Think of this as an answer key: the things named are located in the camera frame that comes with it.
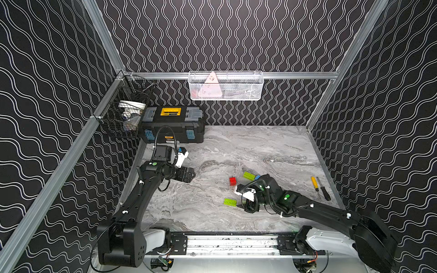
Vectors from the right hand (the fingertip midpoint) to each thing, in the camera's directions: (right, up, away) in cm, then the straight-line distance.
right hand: (240, 194), depth 81 cm
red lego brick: (-3, +4, +9) cm, 11 cm away
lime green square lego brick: (+6, +6, +14) cm, 16 cm away
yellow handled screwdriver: (+42, +3, +11) cm, 44 cm away
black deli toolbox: (-28, +36, +17) cm, 49 cm away
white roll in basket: (-52, +41, -1) cm, 66 cm away
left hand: (-26, +12, +1) cm, 29 cm away
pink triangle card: (-15, +54, +8) cm, 56 cm away
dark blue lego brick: (+6, +11, -13) cm, 18 cm away
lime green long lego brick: (-5, -5, +5) cm, 8 cm away
